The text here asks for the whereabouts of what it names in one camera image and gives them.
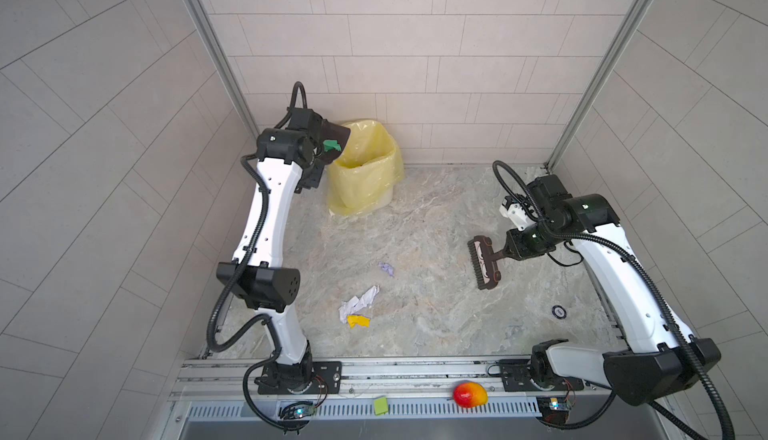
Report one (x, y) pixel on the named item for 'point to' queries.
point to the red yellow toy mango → (470, 395)
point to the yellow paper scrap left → (358, 320)
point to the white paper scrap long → (367, 298)
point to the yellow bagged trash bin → (362, 178)
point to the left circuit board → (299, 409)
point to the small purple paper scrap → (387, 267)
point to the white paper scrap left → (347, 308)
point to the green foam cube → (380, 406)
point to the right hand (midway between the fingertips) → (505, 249)
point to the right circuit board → (554, 410)
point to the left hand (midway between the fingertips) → (308, 171)
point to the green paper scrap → (331, 144)
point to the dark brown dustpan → (331, 131)
